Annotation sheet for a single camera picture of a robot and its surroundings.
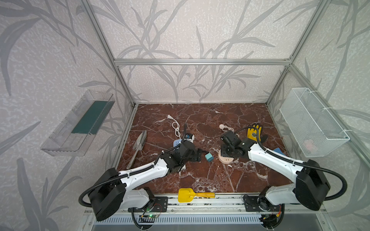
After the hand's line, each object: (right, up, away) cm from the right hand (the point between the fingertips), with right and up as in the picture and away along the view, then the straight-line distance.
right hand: (222, 150), depth 85 cm
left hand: (-15, +1, -3) cm, 16 cm away
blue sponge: (+37, -1, +7) cm, 37 cm away
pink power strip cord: (+3, +13, +19) cm, 23 cm away
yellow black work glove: (+23, +9, +14) cm, 28 cm away
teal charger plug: (-8, -5, +3) cm, 10 cm away
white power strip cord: (-31, +14, +22) cm, 41 cm away
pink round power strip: (+2, -6, +1) cm, 7 cm away
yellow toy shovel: (-21, -22, -9) cm, 31 cm away
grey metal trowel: (-54, +1, +8) cm, 55 cm away
